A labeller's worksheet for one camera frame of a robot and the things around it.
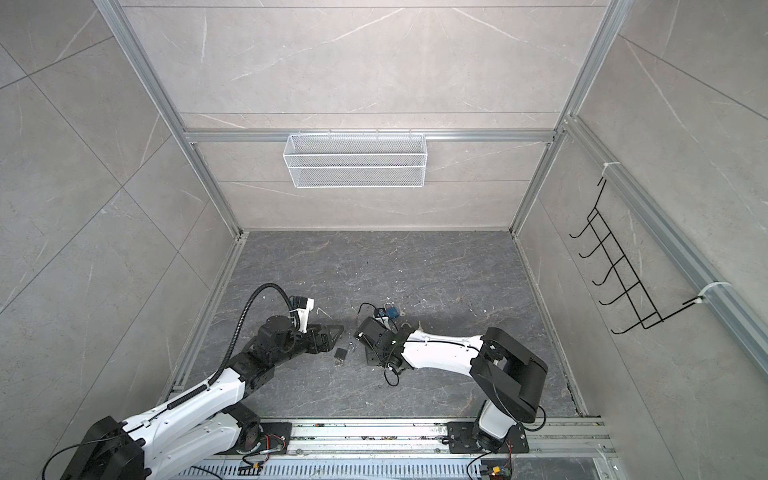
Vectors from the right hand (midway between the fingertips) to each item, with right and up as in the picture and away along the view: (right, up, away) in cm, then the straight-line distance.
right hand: (376, 348), depth 87 cm
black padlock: (-11, -2, -1) cm, 11 cm away
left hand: (-12, +9, -6) cm, 16 cm away
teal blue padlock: (+5, +9, +8) cm, 13 cm away
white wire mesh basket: (-8, +60, +14) cm, 62 cm away
